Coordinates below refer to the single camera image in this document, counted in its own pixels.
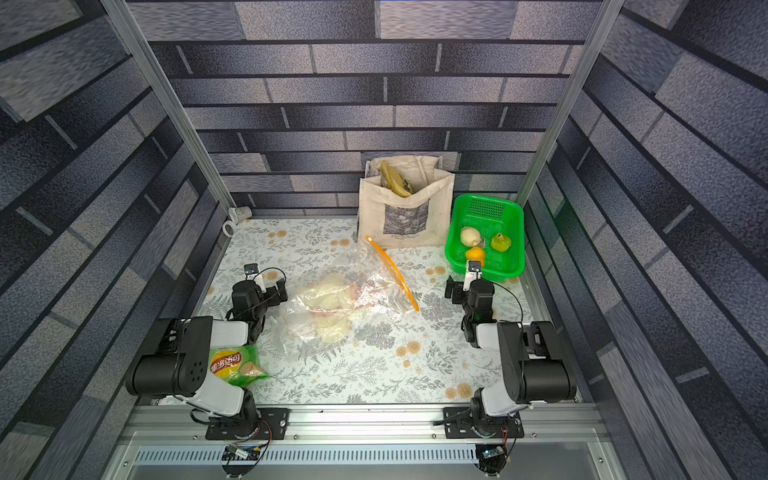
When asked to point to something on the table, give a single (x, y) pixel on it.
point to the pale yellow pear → (469, 236)
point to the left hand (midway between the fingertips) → (269, 279)
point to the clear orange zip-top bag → (349, 297)
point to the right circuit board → (493, 461)
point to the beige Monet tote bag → (421, 219)
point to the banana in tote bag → (393, 180)
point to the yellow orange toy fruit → (476, 254)
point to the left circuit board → (241, 454)
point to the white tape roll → (236, 215)
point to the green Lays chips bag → (237, 365)
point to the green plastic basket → (491, 215)
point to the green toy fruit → (500, 242)
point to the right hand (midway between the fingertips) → (465, 275)
